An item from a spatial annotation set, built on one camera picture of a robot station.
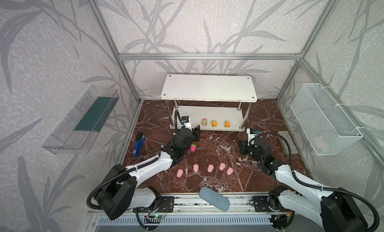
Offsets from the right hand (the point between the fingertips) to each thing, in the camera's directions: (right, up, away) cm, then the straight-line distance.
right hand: (238, 136), depth 86 cm
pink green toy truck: (-19, +8, +10) cm, 23 cm away
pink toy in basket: (+38, -1, -12) cm, 40 cm away
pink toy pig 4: (-9, -17, -1) cm, 20 cm away
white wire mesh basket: (+31, +8, -24) cm, 40 cm away
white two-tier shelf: (-10, +22, +34) cm, 41 cm away
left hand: (-23, +8, -2) cm, 24 cm away
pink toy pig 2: (-25, -18, -1) cm, 30 cm away
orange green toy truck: (-13, +7, +10) cm, 18 cm away
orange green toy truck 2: (-5, +6, +10) cm, 12 cm away
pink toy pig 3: (-16, -18, -1) cm, 24 cm away
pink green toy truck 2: (-26, -8, +6) cm, 28 cm away
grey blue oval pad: (-15, -28, -13) cm, 35 cm away
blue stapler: (-60, -6, +6) cm, 61 cm away
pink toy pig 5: (-5, -19, -3) cm, 20 cm away
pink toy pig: (-34, -20, -3) cm, 39 cm away
